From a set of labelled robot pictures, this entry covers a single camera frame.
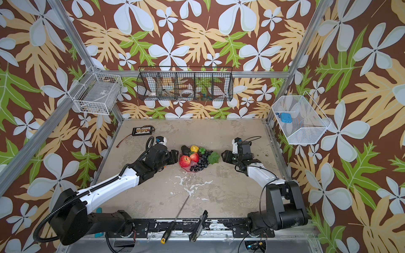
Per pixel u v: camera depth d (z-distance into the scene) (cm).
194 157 93
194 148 98
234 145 83
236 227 73
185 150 96
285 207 43
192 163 94
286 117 86
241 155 70
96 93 86
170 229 73
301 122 84
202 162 92
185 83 96
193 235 71
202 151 95
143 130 111
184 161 90
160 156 63
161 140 73
